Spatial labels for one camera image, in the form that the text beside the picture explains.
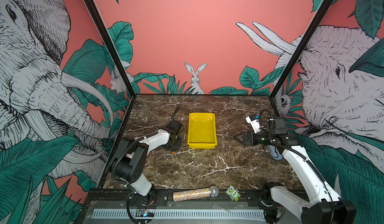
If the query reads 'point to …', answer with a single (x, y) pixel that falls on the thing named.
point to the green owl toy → (234, 193)
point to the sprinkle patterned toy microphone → (213, 191)
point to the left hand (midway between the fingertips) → (176, 144)
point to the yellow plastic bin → (202, 130)
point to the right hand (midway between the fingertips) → (239, 134)
